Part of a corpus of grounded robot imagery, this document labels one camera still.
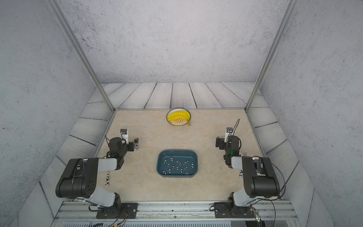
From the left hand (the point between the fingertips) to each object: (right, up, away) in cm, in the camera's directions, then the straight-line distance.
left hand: (132, 137), depth 95 cm
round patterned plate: (+30, +10, +17) cm, 36 cm away
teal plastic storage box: (+30, -15, -5) cm, 34 cm away
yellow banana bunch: (+33, +16, +17) cm, 40 cm away
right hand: (+63, +1, -1) cm, 63 cm away
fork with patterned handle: (+68, -21, -10) cm, 72 cm away
